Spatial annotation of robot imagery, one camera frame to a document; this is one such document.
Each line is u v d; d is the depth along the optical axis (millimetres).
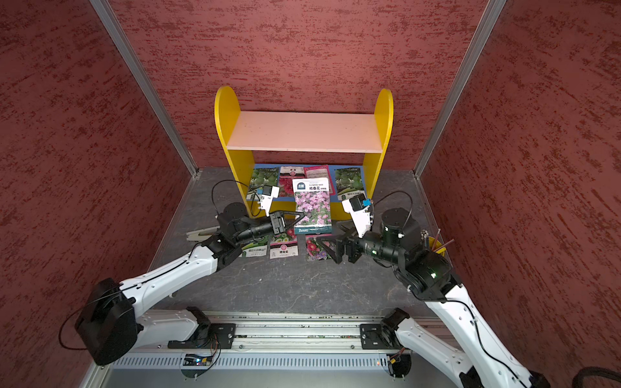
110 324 400
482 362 376
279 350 727
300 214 693
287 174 1003
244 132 767
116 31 744
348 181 979
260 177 988
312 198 708
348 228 620
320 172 1006
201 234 955
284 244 947
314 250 937
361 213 513
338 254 511
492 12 711
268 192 668
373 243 505
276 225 628
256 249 920
